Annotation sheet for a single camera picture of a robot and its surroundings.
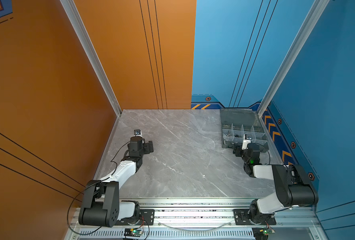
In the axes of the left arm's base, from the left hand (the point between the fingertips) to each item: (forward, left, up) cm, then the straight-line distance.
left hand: (143, 141), depth 91 cm
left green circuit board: (-45, -3, -10) cm, 46 cm away
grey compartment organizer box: (+25, -66, -10) cm, 71 cm away
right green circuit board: (-44, -64, -9) cm, 78 cm away
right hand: (+1, -61, -3) cm, 61 cm away
